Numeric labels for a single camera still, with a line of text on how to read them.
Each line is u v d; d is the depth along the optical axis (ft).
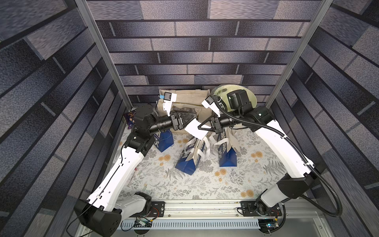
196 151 2.32
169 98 1.77
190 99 3.19
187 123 1.97
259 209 2.16
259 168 2.88
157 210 2.39
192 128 1.96
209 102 1.80
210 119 1.86
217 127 1.74
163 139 3.04
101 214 1.19
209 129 1.93
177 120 1.71
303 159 1.35
